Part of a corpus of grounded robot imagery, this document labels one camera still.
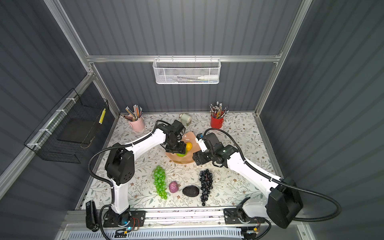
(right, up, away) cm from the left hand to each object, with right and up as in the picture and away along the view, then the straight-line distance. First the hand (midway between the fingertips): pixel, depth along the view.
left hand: (180, 151), depth 90 cm
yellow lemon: (+5, +3, +3) cm, 7 cm away
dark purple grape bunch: (+15, -14, -10) cm, 23 cm away
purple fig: (-2, -17, -12) cm, 21 cm away
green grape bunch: (-11, -15, -10) cm, 21 cm away
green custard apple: (0, -3, +2) cm, 4 cm away
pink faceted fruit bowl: (+4, +8, +9) cm, 13 cm away
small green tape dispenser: (+2, +21, +19) cm, 29 cm away
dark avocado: (+6, -19, -13) cm, 23 cm away
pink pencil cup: (-31, +17, +14) cm, 38 cm away
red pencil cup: (+25, +18, +24) cm, 39 cm away
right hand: (+12, -1, -9) cm, 15 cm away
